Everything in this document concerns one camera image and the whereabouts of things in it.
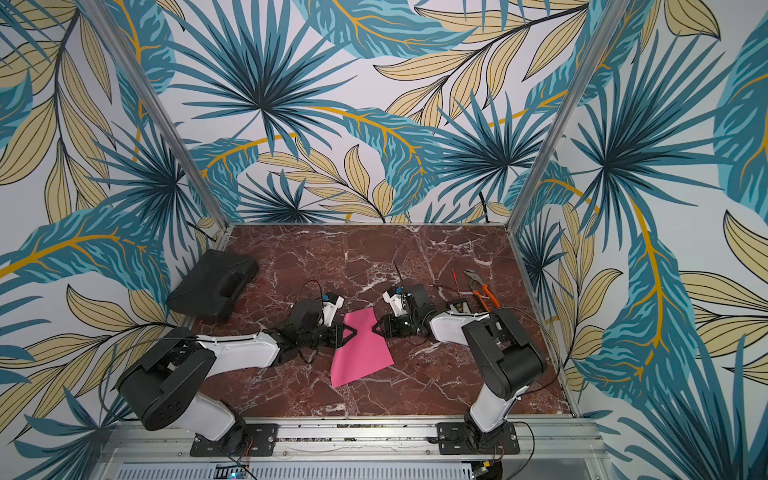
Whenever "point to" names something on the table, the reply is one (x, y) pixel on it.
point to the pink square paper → (362, 354)
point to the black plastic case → (212, 286)
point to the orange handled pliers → (476, 279)
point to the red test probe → (454, 275)
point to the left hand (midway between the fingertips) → (354, 336)
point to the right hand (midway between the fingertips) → (378, 328)
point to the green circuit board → (229, 471)
